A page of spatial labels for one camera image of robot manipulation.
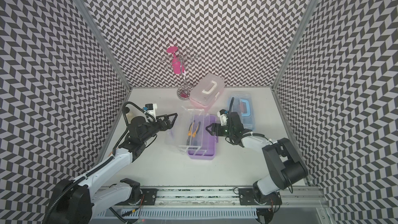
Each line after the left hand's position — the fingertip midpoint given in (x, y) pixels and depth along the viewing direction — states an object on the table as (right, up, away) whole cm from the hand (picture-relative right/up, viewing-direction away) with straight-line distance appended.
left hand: (173, 116), depth 80 cm
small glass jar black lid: (-31, +3, +13) cm, 34 cm away
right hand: (+20, -9, +9) cm, 23 cm away
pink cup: (-2, +32, +22) cm, 39 cm away
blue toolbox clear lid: (+40, +5, +14) cm, 42 cm away
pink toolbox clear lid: (+16, +15, +21) cm, 30 cm away
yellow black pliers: (+9, -10, +5) cm, 14 cm away
